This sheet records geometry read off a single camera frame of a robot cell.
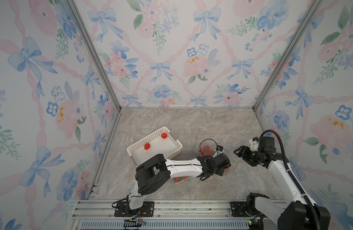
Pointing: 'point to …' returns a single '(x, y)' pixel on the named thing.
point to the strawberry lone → (202, 151)
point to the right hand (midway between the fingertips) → (240, 153)
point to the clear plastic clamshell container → (182, 178)
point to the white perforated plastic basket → (160, 142)
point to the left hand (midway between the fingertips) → (223, 166)
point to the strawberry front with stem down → (177, 179)
